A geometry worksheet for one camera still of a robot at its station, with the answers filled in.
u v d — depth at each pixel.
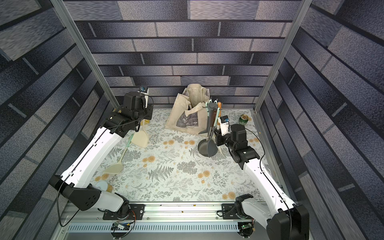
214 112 0.65
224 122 0.66
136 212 0.74
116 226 0.72
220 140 0.68
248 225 0.73
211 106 0.67
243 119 1.00
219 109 0.66
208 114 0.73
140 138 0.77
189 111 0.83
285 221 0.37
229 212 0.68
